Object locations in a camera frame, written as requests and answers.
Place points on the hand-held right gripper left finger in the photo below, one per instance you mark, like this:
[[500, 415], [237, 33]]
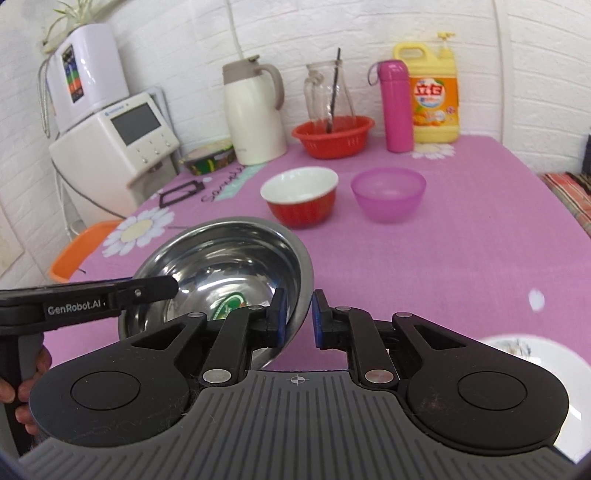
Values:
[[278, 318]]

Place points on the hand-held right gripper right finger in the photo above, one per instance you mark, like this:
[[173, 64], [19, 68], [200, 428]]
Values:
[[317, 323]]

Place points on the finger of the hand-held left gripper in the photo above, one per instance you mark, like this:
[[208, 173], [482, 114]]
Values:
[[147, 290]]

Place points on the stainless steel bowl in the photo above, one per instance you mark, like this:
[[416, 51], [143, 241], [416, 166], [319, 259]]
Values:
[[221, 267]]

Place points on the white floral plate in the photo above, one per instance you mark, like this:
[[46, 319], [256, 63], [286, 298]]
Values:
[[554, 369]]

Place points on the person's left hand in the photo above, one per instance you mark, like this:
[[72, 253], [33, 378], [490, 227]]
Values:
[[44, 362]]

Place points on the orange plastic basin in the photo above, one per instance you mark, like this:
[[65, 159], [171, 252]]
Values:
[[69, 258]]

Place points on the red bowl white inside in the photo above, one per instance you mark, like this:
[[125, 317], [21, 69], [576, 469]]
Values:
[[300, 210]]

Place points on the pink floral tablecloth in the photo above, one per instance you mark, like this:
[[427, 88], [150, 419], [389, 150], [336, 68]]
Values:
[[415, 267]]

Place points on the purple plastic bowl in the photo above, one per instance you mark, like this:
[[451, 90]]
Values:
[[388, 203]]

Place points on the green printed paper bowl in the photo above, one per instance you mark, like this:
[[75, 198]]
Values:
[[207, 164]]

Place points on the white water dispenser with screen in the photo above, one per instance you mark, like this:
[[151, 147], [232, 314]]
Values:
[[92, 152]]

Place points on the red plastic basket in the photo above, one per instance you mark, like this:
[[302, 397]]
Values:
[[332, 143]]

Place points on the cream thermos jug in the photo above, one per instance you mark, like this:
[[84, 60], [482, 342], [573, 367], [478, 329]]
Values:
[[251, 124]]

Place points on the glass pitcher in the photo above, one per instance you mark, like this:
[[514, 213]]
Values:
[[318, 101]]

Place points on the pink thermos bottle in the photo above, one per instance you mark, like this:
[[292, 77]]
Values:
[[397, 110]]

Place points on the yellow detergent bottle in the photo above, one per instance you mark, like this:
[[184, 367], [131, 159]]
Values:
[[434, 115]]

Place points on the black stirring stick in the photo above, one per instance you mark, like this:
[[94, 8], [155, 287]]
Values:
[[336, 74]]

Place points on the striped cloth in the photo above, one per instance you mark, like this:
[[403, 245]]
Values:
[[568, 189]]

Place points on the green potted plant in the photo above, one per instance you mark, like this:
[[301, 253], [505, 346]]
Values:
[[74, 9]]

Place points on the black rectangular frame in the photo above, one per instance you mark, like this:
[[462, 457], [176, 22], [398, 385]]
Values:
[[198, 188]]

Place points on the white wall water purifier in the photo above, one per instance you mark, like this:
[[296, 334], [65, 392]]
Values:
[[101, 64]]

